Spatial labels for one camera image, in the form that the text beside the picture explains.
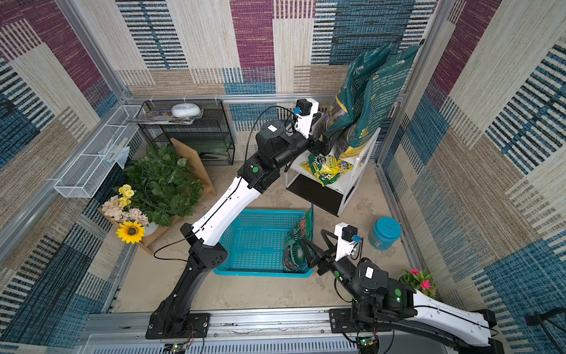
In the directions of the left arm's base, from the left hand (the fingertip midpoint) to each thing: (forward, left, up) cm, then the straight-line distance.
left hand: (327, 117), depth 62 cm
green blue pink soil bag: (-25, +9, -39) cm, 47 cm away
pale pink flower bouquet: (-12, +69, -26) cm, 75 cm away
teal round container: (-15, -25, -39) cm, 49 cm away
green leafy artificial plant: (0, +57, -28) cm, 63 cm away
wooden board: (+11, +48, -28) cm, 56 cm away
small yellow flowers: (-10, +62, -19) cm, 65 cm away
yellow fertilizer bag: (+8, -12, -28) cm, 31 cm away
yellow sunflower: (-20, +60, -27) cm, 69 cm away
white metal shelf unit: (+3, -10, -34) cm, 36 cm away
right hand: (-24, +4, -22) cm, 33 cm away
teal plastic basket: (-12, +25, -52) cm, 59 cm away
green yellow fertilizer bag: (+8, -4, -28) cm, 29 cm away
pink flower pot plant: (-33, -27, -34) cm, 55 cm away
